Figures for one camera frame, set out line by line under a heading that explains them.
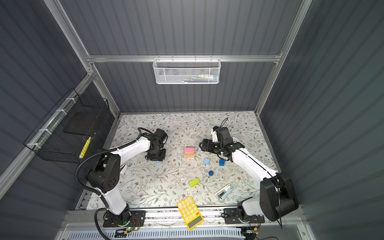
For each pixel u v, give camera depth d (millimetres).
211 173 891
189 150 952
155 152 771
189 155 960
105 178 482
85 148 683
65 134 721
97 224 680
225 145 656
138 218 723
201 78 909
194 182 851
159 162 926
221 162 928
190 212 738
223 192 823
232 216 731
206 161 923
